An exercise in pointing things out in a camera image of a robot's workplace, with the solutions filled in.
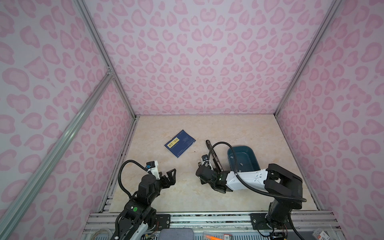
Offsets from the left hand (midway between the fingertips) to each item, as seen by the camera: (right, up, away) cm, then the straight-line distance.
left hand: (169, 169), depth 78 cm
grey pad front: (+5, -26, -10) cm, 29 cm away
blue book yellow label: (+3, +11, +25) cm, 27 cm away
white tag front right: (+70, -27, -10) cm, 76 cm away
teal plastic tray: (+45, +2, +17) cm, 49 cm away
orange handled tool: (+22, -29, -9) cm, 37 cm away
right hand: (+18, -4, +9) cm, 20 cm away
